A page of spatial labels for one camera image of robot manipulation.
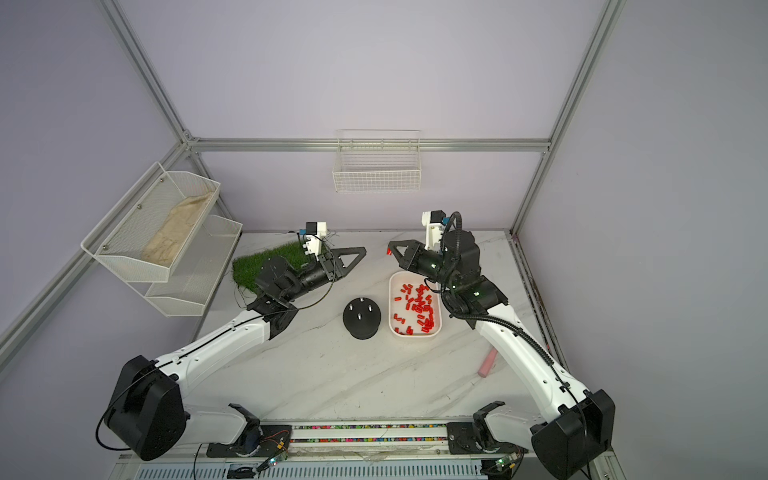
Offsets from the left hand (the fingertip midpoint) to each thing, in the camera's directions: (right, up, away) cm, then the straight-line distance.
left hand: (365, 256), depth 67 cm
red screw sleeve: (+6, +1, +1) cm, 6 cm away
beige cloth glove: (-53, +3, +9) cm, 54 cm away
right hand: (+6, +2, +2) cm, 7 cm away
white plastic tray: (+14, -17, +31) cm, 38 cm away
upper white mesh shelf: (-59, +7, +10) cm, 60 cm away
